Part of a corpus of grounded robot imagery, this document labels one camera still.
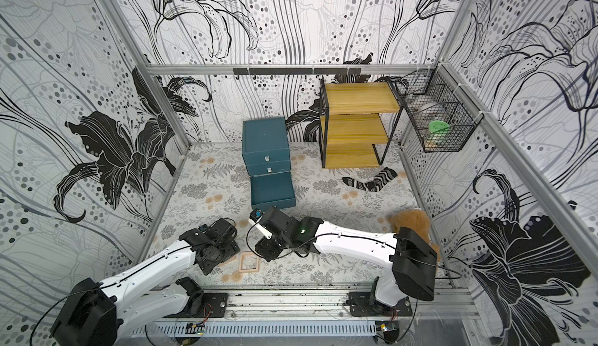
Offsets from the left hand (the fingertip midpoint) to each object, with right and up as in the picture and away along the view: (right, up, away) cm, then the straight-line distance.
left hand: (230, 260), depth 83 cm
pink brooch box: (+7, -3, -2) cm, 8 cm away
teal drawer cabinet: (+12, +41, +6) cm, 43 cm away
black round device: (+54, -18, -13) cm, 58 cm away
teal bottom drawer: (+14, +24, +13) cm, 31 cm away
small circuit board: (-7, -17, -11) cm, 22 cm away
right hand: (+14, +9, -7) cm, 19 cm away
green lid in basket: (+73, +47, -5) cm, 87 cm away
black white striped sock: (+59, +26, +17) cm, 67 cm away
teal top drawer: (+12, +38, +7) cm, 40 cm away
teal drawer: (+12, +33, +12) cm, 38 cm away
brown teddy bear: (+66, +15, -5) cm, 68 cm away
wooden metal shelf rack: (+49, +54, +27) cm, 78 cm away
